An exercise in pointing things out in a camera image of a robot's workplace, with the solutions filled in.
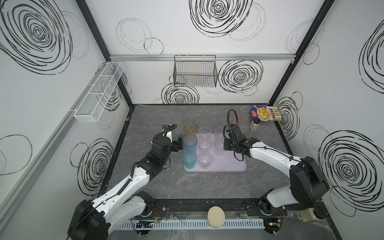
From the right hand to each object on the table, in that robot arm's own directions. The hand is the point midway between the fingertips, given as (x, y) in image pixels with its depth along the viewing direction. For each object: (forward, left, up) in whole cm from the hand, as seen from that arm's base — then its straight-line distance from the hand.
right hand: (224, 143), depth 89 cm
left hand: (-2, +28, +12) cm, 31 cm away
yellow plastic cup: (+10, +20, +2) cm, 23 cm away
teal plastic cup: (-7, +21, -5) cm, 23 cm away
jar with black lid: (-36, -35, 0) cm, 50 cm away
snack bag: (+30, -35, -6) cm, 47 cm away
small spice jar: (+15, -22, -1) cm, 27 cm away
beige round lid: (-37, +7, -1) cm, 38 cm away
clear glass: (+11, +11, -4) cm, 16 cm away
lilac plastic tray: (-9, -2, -8) cm, 12 cm away
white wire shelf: (+10, +69, +27) cm, 75 cm away
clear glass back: (-4, +4, +2) cm, 6 cm away
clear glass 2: (-8, +12, -6) cm, 15 cm away
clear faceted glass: (+2, +11, -4) cm, 12 cm away
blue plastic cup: (+1, +20, 0) cm, 21 cm away
